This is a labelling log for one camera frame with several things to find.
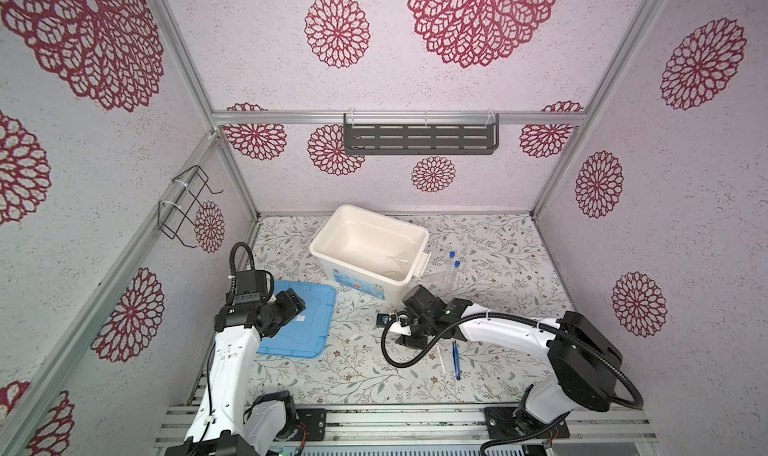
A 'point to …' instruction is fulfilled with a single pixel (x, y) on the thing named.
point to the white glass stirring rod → (442, 364)
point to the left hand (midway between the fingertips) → (295, 314)
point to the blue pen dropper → (456, 360)
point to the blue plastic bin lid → (306, 336)
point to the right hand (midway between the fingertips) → (397, 325)
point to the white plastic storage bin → (372, 253)
